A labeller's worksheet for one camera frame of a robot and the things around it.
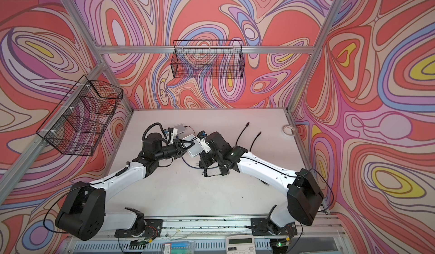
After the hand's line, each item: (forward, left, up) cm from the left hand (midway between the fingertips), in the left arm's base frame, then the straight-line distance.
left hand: (196, 145), depth 79 cm
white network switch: (0, 0, -3) cm, 3 cm away
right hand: (-4, -4, -4) cm, 7 cm away
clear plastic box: (-38, +3, -19) cm, 43 cm away
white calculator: (-37, -20, -17) cm, 45 cm away
